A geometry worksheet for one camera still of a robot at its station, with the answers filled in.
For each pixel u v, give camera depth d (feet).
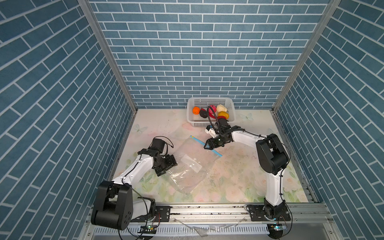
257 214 2.41
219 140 2.77
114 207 1.32
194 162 3.00
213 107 3.77
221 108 3.77
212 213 2.47
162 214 2.40
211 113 3.80
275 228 2.36
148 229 2.37
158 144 2.32
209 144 2.85
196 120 3.59
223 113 3.67
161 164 2.37
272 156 1.76
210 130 2.96
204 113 3.79
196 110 3.79
